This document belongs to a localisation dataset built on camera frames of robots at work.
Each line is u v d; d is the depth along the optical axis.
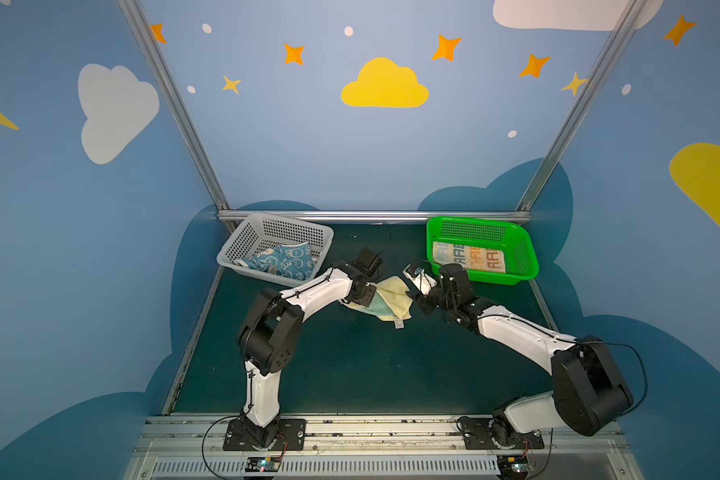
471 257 1.11
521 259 1.05
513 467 0.71
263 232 1.15
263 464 0.71
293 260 1.08
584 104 0.85
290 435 0.74
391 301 0.93
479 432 0.75
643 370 0.44
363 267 0.74
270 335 0.50
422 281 0.75
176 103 0.84
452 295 0.68
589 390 0.44
